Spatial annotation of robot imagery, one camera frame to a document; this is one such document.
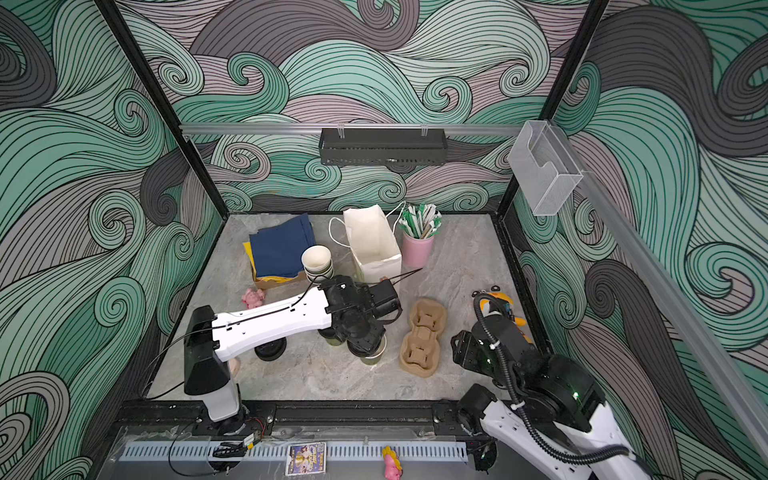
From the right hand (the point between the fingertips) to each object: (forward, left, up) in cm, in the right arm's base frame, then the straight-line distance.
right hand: (461, 346), depth 64 cm
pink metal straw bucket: (+36, +6, -14) cm, 39 cm away
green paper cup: (+1, +19, -13) cm, 23 cm away
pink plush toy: (+21, +58, -18) cm, 65 cm away
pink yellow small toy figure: (-20, +15, -17) cm, 31 cm away
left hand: (+4, +21, -8) cm, 22 cm away
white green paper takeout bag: (+40, +21, -15) cm, 48 cm away
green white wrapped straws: (+42, +4, -6) cm, 43 cm away
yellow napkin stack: (+27, +54, -17) cm, 62 cm away
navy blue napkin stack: (+38, +53, -15) cm, 67 cm away
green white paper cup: (+7, +31, -19) cm, 37 cm away
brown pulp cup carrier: (+5, +7, -19) cm, 21 cm away
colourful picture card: (-19, +35, -20) cm, 44 cm away
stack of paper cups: (+28, +37, -9) cm, 48 cm away
